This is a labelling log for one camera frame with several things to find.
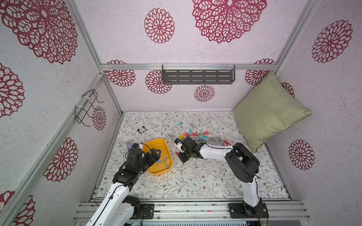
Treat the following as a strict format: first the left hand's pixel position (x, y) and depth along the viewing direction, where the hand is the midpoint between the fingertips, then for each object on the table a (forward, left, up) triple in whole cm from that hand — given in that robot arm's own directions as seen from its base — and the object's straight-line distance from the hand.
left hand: (157, 155), depth 80 cm
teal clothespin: (+3, -3, -13) cm, 13 cm away
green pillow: (+25, -67, +13) cm, 72 cm away
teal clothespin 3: (+23, -30, -15) cm, 41 cm away
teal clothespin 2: (+35, -13, -15) cm, 40 cm away
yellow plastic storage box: (0, -3, -12) cm, 13 cm away
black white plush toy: (+27, +16, -12) cm, 34 cm away
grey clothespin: (-2, -5, -12) cm, 13 cm away
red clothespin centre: (+24, -22, -14) cm, 36 cm away
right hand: (+7, -11, -13) cm, 19 cm away
